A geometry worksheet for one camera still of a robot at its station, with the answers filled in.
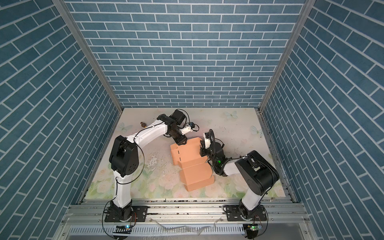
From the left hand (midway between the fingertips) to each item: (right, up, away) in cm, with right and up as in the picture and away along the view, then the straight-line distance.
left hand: (183, 139), depth 93 cm
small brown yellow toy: (-32, +9, +16) cm, 36 cm away
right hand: (+10, 0, -2) cm, 10 cm away
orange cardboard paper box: (+8, -19, -4) cm, 21 cm away
